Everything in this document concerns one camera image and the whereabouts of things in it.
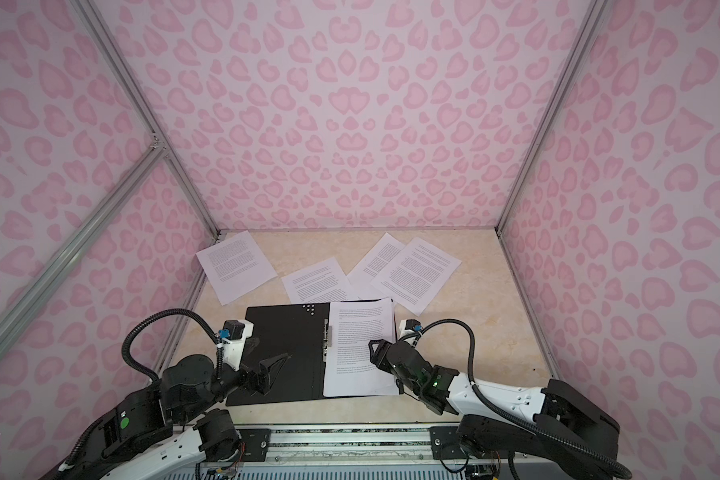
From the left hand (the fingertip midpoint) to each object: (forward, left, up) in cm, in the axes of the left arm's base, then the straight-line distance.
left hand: (273, 346), depth 66 cm
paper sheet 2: (+17, -16, -24) cm, 33 cm away
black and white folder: (+15, +2, -24) cm, 28 cm away
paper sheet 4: (+35, -38, -24) cm, 57 cm away
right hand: (+5, -22, -16) cm, 28 cm away
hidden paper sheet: (+40, -21, -24) cm, 52 cm away
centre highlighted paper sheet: (+33, -5, -23) cm, 40 cm away
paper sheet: (+1, -16, -23) cm, 28 cm away
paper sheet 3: (+41, +28, -24) cm, 55 cm away
